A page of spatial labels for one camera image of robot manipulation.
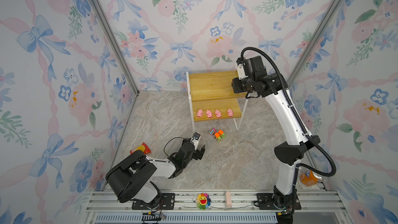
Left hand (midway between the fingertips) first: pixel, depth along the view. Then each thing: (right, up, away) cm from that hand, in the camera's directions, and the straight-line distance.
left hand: (198, 141), depth 89 cm
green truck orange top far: (+14, +4, +6) cm, 16 cm away
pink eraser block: (+14, -24, -17) cm, 33 cm away
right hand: (+18, +31, -13) cm, 39 cm away
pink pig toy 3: (+6, +16, -3) cm, 17 cm away
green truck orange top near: (+12, +1, +6) cm, 13 cm away
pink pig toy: (+18, +17, -3) cm, 24 cm away
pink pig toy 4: (+1, +16, -3) cm, 17 cm away
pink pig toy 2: (+11, +16, -3) cm, 20 cm away
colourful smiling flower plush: (+2, -25, -16) cm, 30 cm away
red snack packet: (-32, -4, +1) cm, 32 cm away
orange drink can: (+53, -15, -14) cm, 57 cm away
